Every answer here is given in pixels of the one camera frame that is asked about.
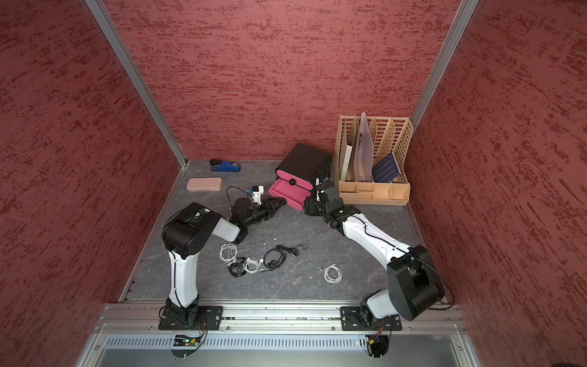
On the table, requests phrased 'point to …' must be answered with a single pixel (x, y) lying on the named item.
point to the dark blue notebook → (386, 170)
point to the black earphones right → (274, 258)
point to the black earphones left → (236, 268)
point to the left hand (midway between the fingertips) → (285, 203)
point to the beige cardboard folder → (348, 140)
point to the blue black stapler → (221, 165)
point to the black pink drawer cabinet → (297, 173)
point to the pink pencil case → (204, 184)
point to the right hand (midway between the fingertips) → (312, 205)
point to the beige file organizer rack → (390, 134)
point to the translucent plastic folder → (364, 151)
